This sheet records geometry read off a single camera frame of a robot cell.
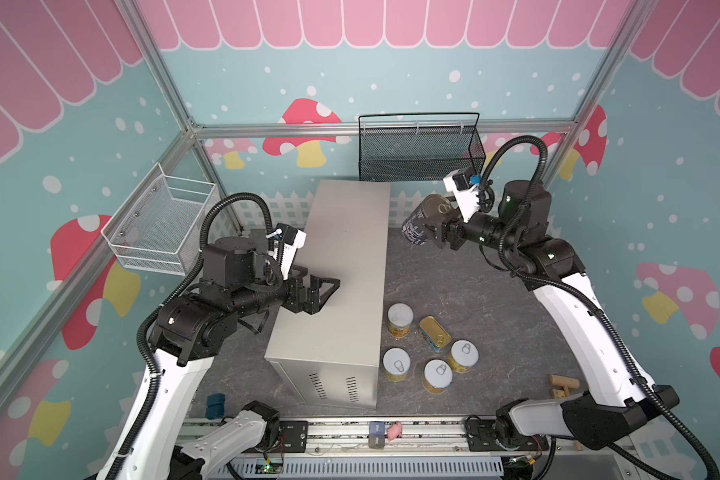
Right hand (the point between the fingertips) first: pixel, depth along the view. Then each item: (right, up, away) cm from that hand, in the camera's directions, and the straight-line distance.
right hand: (428, 210), depth 62 cm
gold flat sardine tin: (+8, -33, +25) cm, 42 cm away
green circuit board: (-37, -61, +10) cm, 73 cm away
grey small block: (-11, -54, +11) cm, 56 cm away
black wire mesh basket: (+5, +26, +32) cm, 42 cm away
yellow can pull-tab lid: (+14, -36, +21) cm, 44 cm away
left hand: (-22, -16, -3) cm, 27 cm away
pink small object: (-6, -53, +11) cm, 55 cm away
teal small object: (-54, -50, +17) cm, 75 cm away
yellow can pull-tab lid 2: (-5, -38, +19) cm, 43 cm away
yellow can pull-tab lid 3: (+6, -41, +17) cm, 45 cm away
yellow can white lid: (-4, -28, +25) cm, 37 cm away
